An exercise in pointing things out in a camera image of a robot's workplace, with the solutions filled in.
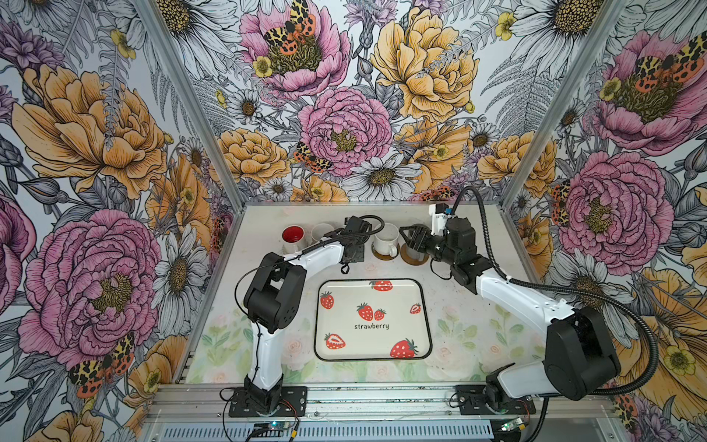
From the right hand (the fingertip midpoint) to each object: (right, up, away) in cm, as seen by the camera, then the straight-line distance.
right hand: (404, 238), depth 83 cm
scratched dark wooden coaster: (-4, -8, +20) cm, 21 cm away
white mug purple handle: (-28, +3, +17) cm, 33 cm away
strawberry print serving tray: (-9, -26, +6) cm, 28 cm away
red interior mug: (-38, 0, +19) cm, 43 cm away
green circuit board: (-34, -47, -12) cm, 59 cm away
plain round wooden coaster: (+6, -9, +19) cm, 22 cm away
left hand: (-17, -8, +15) cm, 24 cm away
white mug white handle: (-5, -2, +14) cm, 14 cm away
